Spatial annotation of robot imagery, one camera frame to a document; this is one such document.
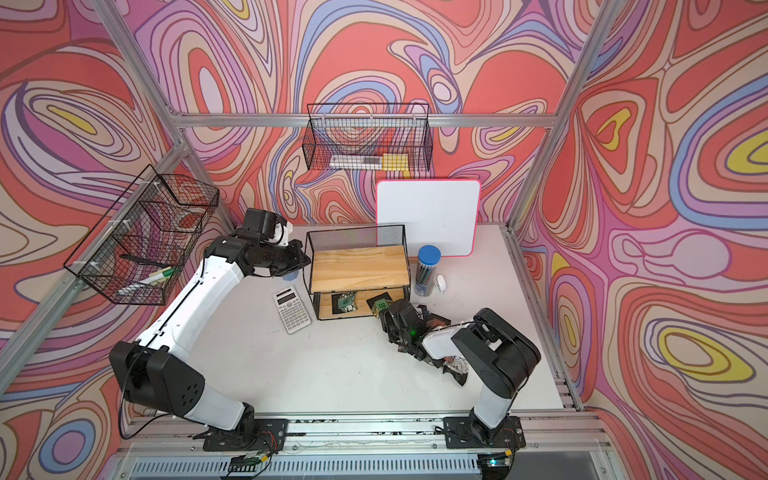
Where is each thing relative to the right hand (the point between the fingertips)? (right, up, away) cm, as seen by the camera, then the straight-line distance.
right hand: (377, 318), depth 92 cm
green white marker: (-52, +15, -21) cm, 58 cm away
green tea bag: (+1, +3, +3) cm, 4 cm away
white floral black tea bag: (+23, -12, -9) cm, 27 cm away
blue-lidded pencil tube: (+15, +19, -6) cm, 25 cm away
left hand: (-17, +19, -13) cm, 28 cm away
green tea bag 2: (-10, +5, +4) cm, 12 cm away
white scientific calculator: (-28, +2, +3) cm, 28 cm away
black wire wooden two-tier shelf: (-6, +15, -4) cm, 17 cm away
